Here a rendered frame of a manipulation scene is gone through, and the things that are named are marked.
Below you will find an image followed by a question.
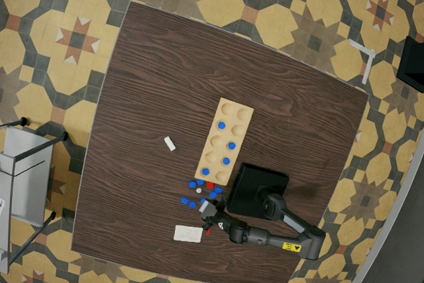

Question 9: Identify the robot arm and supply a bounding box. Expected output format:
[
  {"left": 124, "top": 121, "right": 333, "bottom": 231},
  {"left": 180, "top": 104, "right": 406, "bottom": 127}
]
[{"left": 199, "top": 185, "right": 326, "bottom": 261}]

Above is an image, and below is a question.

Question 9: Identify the white paper sheet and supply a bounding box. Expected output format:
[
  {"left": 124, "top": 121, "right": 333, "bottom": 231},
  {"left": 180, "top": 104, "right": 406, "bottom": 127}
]
[{"left": 174, "top": 225, "right": 203, "bottom": 243}]

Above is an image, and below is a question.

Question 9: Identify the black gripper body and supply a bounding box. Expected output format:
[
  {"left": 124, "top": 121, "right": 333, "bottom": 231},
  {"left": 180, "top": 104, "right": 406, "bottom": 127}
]
[{"left": 202, "top": 196, "right": 228, "bottom": 231}]

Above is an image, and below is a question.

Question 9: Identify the beige tray with round pockets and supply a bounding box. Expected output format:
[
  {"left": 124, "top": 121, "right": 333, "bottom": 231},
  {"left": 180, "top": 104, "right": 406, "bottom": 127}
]
[{"left": 195, "top": 97, "right": 254, "bottom": 186}]

